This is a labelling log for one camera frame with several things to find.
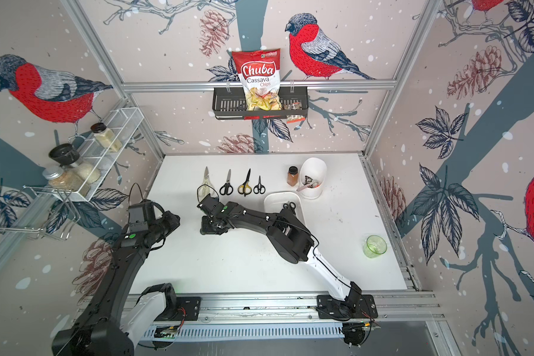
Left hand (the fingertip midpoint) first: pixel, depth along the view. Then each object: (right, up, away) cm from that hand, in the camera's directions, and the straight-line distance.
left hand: (181, 212), depth 83 cm
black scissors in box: (+43, 0, +15) cm, 46 cm away
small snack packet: (+45, +43, +9) cm, 63 cm away
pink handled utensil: (+51, +10, +16) cm, 54 cm away
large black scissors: (+13, +7, +24) cm, 28 cm away
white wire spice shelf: (-28, +35, +7) cm, 46 cm away
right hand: (+6, -9, +7) cm, 13 cm away
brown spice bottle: (+45, +13, +20) cm, 50 cm away
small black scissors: (+28, +7, +24) cm, 38 cm away
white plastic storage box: (+36, +1, +16) cm, 39 cm away
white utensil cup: (+54, +14, +18) cm, 58 cm away
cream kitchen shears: (+3, +7, +24) cm, 25 cm away
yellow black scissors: (+22, +7, +24) cm, 33 cm away
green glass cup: (+77, -14, +4) cm, 78 cm away
